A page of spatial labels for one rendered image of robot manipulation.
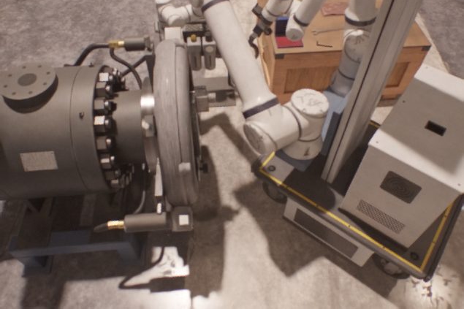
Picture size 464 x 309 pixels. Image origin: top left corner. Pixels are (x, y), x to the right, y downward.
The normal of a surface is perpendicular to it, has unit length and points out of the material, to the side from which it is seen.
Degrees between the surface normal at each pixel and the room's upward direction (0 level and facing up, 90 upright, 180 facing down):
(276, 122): 37
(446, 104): 0
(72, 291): 0
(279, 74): 90
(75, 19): 0
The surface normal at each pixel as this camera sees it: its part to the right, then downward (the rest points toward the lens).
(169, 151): 0.09, 0.28
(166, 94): 0.05, -0.26
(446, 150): 0.00, -0.62
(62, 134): 0.06, 0.06
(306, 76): 0.09, 0.78
